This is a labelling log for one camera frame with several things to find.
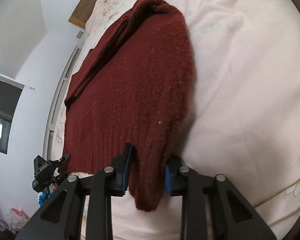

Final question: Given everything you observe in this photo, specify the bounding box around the dark red knitted sweater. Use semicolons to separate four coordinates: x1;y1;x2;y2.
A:
61;0;194;212

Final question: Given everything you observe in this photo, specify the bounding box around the hand in blue glove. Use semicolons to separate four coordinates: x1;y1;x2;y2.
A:
38;184;58;207

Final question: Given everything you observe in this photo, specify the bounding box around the pink plastic bag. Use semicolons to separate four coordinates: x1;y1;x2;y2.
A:
6;208;30;232

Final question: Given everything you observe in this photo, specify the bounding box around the dark window with blind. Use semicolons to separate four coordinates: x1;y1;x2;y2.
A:
0;75;35;154

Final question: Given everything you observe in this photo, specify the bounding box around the cream floral duvet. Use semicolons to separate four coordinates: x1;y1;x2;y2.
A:
51;0;300;240

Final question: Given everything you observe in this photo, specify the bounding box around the wooden headboard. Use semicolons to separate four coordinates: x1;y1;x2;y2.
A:
68;0;97;29

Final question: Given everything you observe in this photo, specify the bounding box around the wall socket plate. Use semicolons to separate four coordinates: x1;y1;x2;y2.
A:
76;31;83;39

